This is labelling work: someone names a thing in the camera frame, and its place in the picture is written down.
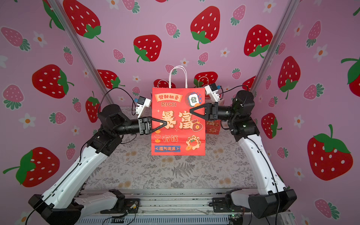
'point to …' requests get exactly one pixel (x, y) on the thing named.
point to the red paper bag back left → (163, 84)
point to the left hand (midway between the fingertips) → (166, 124)
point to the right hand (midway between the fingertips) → (193, 111)
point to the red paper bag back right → (202, 79)
